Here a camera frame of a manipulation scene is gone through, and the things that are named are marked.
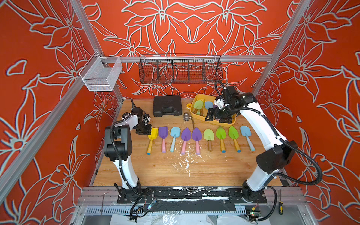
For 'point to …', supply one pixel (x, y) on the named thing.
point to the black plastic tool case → (167, 105)
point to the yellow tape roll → (188, 106)
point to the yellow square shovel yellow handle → (152, 137)
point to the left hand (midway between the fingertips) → (148, 131)
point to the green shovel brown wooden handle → (198, 105)
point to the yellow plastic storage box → (226, 123)
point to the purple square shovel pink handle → (163, 132)
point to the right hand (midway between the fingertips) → (212, 117)
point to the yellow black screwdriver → (281, 207)
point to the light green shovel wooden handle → (209, 135)
